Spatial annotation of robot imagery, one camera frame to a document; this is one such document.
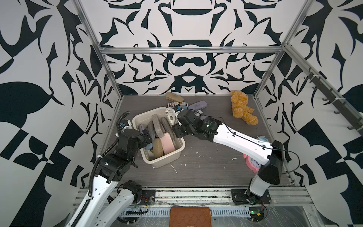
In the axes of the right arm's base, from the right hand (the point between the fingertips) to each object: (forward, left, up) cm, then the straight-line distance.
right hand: (175, 123), depth 75 cm
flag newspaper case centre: (+23, -16, -20) cm, 34 cm away
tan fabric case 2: (-7, +11, -14) cm, 19 cm away
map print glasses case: (+3, +2, +4) cm, 6 cm away
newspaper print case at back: (+30, +5, -19) cm, 36 cm away
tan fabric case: (+39, +3, -20) cm, 44 cm away
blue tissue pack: (+1, -54, -19) cm, 57 cm away
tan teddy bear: (+17, -41, -10) cm, 46 cm away
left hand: (-6, +18, +2) cm, 19 cm away
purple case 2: (+4, +22, -11) cm, 25 cm away
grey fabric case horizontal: (+3, +10, -6) cm, 12 cm away
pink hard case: (-4, +6, -16) cm, 17 cm away
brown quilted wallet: (-38, -7, -21) cm, 44 cm away
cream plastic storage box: (+11, +21, -10) cm, 25 cm away
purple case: (+30, -15, -20) cm, 39 cm away
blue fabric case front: (-5, +16, -17) cm, 24 cm away
